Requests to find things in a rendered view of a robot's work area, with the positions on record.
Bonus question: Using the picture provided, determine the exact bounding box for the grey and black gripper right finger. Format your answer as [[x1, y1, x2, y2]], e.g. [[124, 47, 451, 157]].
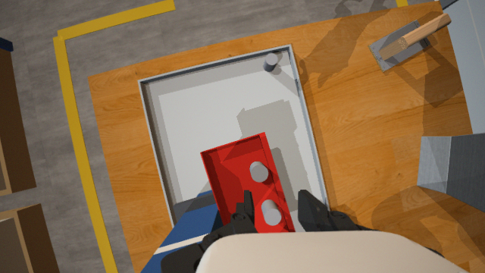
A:
[[298, 190, 379, 232]]

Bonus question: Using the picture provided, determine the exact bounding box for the grey cylinder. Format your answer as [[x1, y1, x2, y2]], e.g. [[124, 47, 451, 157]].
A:
[[263, 53, 278, 72], [261, 199, 281, 226], [249, 162, 268, 183]]

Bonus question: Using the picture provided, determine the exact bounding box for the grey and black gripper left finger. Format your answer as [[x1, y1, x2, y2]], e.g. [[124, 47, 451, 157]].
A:
[[161, 190, 258, 273]]

